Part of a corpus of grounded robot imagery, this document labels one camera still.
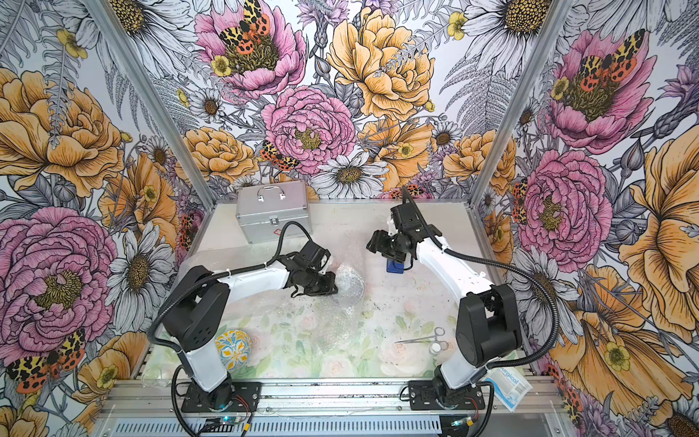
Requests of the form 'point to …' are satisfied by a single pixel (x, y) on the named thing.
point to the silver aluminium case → (263, 209)
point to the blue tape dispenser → (394, 267)
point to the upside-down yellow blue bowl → (234, 348)
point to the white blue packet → (510, 384)
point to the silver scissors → (430, 339)
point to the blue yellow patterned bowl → (349, 285)
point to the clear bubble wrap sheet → (294, 334)
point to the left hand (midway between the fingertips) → (334, 297)
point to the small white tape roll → (435, 348)
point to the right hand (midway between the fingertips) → (373, 255)
